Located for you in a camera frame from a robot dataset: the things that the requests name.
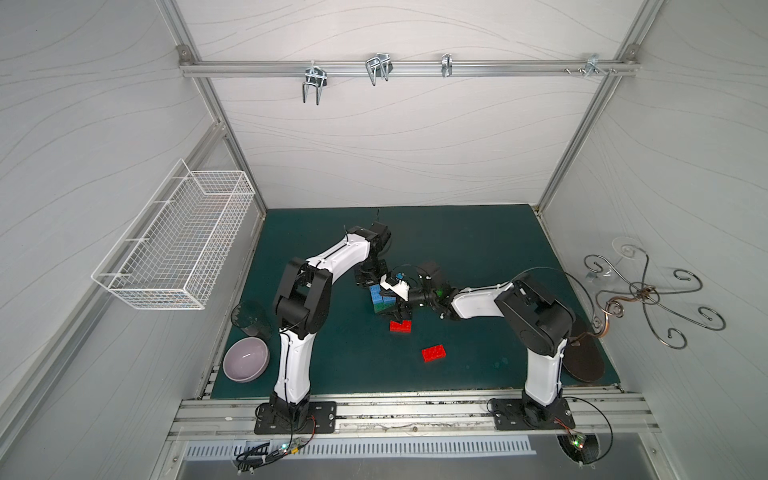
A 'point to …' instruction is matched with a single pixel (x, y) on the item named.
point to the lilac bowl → (246, 359)
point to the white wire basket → (176, 247)
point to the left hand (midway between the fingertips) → (381, 285)
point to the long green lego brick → (378, 307)
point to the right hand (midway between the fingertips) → (379, 299)
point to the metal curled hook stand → (613, 303)
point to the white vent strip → (359, 447)
